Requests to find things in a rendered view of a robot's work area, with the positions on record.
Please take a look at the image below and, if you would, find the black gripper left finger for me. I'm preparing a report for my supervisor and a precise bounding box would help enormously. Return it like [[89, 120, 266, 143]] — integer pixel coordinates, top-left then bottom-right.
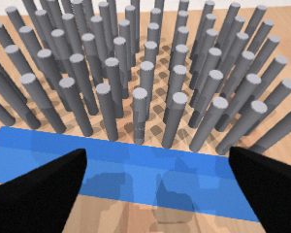
[[0, 149, 87, 233]]

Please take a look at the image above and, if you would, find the grey cylinder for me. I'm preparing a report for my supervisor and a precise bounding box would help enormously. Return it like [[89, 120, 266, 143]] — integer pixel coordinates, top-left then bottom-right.
[[51, 29, 81, 92], [219, 51, 255, 102], [61, 0, 75, 17], [189, 0, 215, 60], [70, 53, 99, 116], [214, 2, 241, 50], [162, 92, 188, 149], [130, 0, 140, 53], [59, 77, 93, 137], [113, 37, 129, 99], [246, 19, 275, 55], [235, 35, 280, 93], [5, 45, 36, 76], [105, 57, 124, 118], [62, 14, 89, 75], [106, 0, 119, 39], [215, 100, 268, 155], [19, 26, 55, 90], [72, 0, 89, 37], [248, 112, 291, 154], [35, 10, 67, 74], [214, 16, 245, 71], [140, 61, 154, 121], [169, 26, 189, 80], [145, 41, 157, 101], [0, 104, 16, 127], [189, 48, 222, 108], [0, 71, 41, 130], [47, 0, 74, 55], [168, 11, 189, 71], [38, 50, 72, 112], [188, 70, 223, 129], [189, 96, 228, 152], [215, 32, 248, 93], [146, 23, 159, 44], [0, 22, 15, 49], [234, 5, 268, 65], [21, 0, 49, 50], [154, 0, 165, 54], [189, 29, 218, 90], [19, 73, 66, 134], [178, 0, 190, 12], [91, 16, 108, 79], [5, 6, 41, 71], [165, 45, 188, 103], [238, 55, 289, 115], [82, 0, 94, 35], [163, 65, 187, 124], [125, 5, 136, 67], [244, 79, 291, 136], [118, 19, 132, 82], [0, 64, 27, 104], [215, 74, 261, 132], [150, 8, 161, 27], [95, 83, 118, 142], [81, 33, 104, 88], [189, 14, 216, 74], [98, 1, 115, 58], [132, 87, 147, 146], [39, 0, 57, 30]]

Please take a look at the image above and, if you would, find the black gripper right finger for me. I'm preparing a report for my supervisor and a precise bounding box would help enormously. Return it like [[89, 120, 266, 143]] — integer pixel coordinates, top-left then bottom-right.
[[228, 147, 291, 233]]

